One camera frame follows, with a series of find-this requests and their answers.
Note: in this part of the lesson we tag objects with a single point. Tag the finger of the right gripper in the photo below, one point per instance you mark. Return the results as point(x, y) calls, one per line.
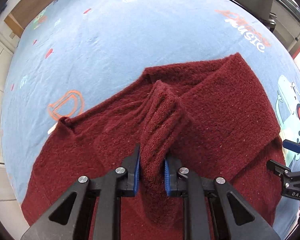
point(292, 146)
point(278, 169)

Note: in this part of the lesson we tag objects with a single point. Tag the dark red knit sweater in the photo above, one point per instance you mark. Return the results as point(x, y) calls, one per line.
point(213, 115)

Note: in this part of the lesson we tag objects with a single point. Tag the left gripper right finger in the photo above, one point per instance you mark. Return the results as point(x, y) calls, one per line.
point(213, 208)

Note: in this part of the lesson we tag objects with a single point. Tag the wooden headboard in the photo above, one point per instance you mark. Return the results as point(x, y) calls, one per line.
point(23, 13)

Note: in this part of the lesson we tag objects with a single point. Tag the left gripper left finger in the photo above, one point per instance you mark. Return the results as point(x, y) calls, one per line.
point(90, 208)

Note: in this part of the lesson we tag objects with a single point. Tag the blue patterned bed sheet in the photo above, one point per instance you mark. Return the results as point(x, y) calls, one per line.
point(76, 54)

